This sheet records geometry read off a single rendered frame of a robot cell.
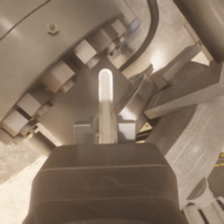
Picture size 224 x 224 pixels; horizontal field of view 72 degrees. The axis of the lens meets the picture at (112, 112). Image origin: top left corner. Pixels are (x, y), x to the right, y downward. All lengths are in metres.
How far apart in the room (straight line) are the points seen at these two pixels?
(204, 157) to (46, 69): 0.32
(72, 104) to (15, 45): 0.19
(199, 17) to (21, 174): 1.73
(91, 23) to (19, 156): 1.46
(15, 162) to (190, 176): 1.58
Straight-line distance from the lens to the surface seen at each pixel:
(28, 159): 1.65
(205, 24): 0.42
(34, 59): 0.32
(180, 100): 0.36
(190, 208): 1.39
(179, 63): 0.59
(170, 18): 1.24
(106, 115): 0.16
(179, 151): 0.30
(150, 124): 0.54
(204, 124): 0.33
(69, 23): 0.35
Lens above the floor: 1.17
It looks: 71 degrees down
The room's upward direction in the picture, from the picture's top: 174 degrees counter-clockwise
